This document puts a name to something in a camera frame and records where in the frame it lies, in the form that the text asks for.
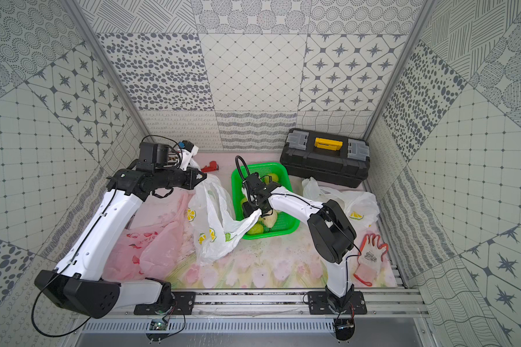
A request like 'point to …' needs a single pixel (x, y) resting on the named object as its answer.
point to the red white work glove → (370, 258)
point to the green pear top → (274, 178)
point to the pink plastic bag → (155, 240)
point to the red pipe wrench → (213, 166)
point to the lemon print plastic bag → (213, 220)
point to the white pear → (270, 220)
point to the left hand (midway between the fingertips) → (210, 176)
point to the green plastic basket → (286, 223)
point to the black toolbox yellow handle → (330, 159)
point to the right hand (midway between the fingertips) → (252, 214)
